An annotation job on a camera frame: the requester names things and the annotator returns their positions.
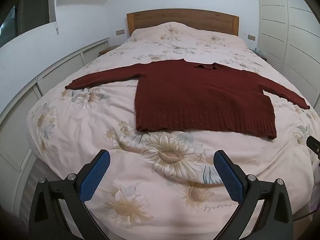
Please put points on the beige wall switch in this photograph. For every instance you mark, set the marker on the beige wall switch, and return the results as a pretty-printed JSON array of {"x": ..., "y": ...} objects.
[
  {"x": 251, "y": 37},
  {"x": 120, "y": 32}
]

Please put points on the wooden headboard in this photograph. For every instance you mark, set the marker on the wooden headboard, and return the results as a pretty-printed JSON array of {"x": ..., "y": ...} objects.
[{"x": 175, "y": 20}]

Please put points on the white panelled low cabinet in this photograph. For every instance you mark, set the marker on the white panelled low cabinet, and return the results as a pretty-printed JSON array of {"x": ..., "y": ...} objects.
[{"x": 32, "y": 97}]

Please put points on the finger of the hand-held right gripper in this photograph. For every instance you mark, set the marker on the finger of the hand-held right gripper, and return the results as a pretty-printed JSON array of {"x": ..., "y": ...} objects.
[{"x": 314, "y": 146}]

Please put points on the white wardrobe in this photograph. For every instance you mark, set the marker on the white wardrobe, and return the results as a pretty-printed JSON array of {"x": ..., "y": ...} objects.
[{"x": 290, "y": 37}]

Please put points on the dark window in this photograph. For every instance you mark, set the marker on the dark window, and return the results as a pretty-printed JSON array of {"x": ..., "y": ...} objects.
[{"x": 10, "y": 17}]

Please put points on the wooden nightstand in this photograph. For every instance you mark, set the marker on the wooden nightstand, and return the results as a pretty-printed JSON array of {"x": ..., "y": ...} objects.
[{"x": 108, "y": 50}]

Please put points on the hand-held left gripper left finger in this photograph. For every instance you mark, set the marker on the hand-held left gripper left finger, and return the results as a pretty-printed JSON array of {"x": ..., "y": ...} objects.
[{"x": 96, "y": 175}]

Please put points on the dark red knitted sweater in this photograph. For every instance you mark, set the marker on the dark red knitted sweater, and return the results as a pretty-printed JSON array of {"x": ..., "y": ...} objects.
[{"x": 200, "y": 97}]

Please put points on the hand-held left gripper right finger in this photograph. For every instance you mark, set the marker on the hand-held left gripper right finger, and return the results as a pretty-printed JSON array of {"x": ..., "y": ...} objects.
[{"x": 228, "y": 177}]

